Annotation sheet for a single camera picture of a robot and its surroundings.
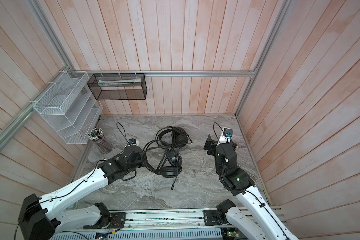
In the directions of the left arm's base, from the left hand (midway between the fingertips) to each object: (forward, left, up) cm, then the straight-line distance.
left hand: (148, 159), depth 79 cm
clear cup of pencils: (+15, +33, +1) cm, 36 cm away
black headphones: (+26, -14, -14) cm, 33 cm away
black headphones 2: (-6, -13, +5) cm, 15 cm away
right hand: (+4, -36, +15) cm, 39 cm away
